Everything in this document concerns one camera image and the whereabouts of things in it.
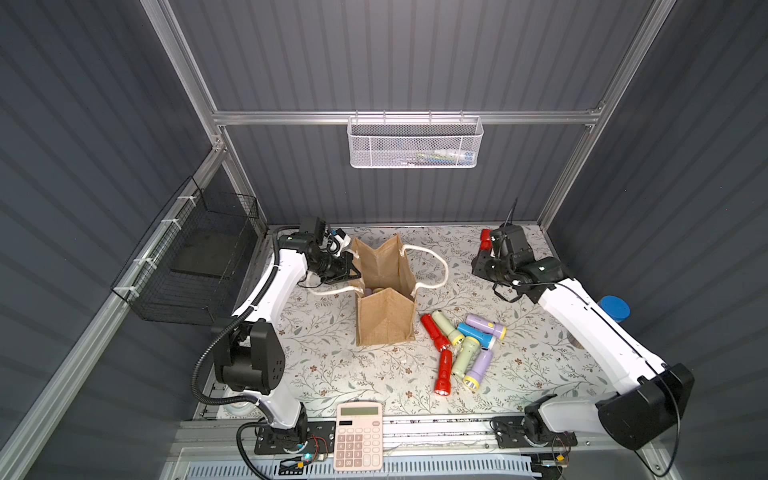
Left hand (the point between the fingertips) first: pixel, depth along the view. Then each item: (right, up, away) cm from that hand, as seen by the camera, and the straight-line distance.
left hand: (362, 277), depth 82 cm
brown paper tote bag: (+6, -8, -2) cm, 10 cm away
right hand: (+32, +4, -3) cm, 33 cm away
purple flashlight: (+2, -3, -7) cm, 8 cm away
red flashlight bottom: (+22, -29, -2) cm, 36 cm away
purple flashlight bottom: (+33, -26, 0) cm, 42 cm away
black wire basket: (-40, +5, -9) cm, 41 cm away
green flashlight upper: (+27, -18, +5) cm, 33 cm away
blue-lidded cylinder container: (+66, -7, -7) cm, 66 cm away
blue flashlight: (+36, -19, +4) cm, 41 cm away
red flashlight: (+21, -17, +7) cm, 28 cm away
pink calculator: (0, -39, -10) cm, 41 cm away
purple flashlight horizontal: (+38, -16, +7) cm, 42 cm away
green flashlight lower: (+31, -20, +4) cm, 37 cm away
